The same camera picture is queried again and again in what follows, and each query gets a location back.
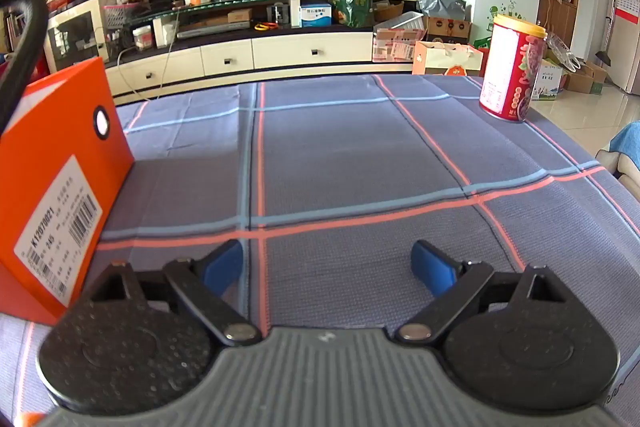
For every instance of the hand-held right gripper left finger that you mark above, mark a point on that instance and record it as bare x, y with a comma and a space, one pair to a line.
223, 268

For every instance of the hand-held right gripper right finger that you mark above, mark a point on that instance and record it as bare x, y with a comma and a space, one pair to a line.
434, 269

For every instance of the orange cardboard box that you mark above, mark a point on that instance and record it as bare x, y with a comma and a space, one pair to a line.
50, 132

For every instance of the grey plaid tablecloth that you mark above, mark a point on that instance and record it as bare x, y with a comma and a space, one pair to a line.
350, 147

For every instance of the orange paper gift bag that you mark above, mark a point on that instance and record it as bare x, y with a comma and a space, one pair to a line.
445, 59

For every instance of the red can with yellow lid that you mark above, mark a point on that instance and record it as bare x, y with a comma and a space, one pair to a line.
510, 72

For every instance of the white television cabinet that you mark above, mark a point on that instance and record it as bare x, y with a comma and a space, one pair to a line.
280, 52

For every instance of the blue cloth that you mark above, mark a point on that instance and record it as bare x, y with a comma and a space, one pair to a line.
627, 142

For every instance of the blue and white medicine box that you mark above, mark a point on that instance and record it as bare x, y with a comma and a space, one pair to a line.
316, 16

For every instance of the pink plastic basket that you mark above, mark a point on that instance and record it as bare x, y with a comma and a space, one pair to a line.
120, 14

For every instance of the green plastic bag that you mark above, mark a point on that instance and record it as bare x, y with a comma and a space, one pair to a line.
354, 4

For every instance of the white refrigerator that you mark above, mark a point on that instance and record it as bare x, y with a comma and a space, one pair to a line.
625, 52

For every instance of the black curved tube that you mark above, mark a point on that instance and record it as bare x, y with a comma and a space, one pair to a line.
35, 14

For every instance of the wall calendar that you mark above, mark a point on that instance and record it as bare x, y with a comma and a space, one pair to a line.
627, 4

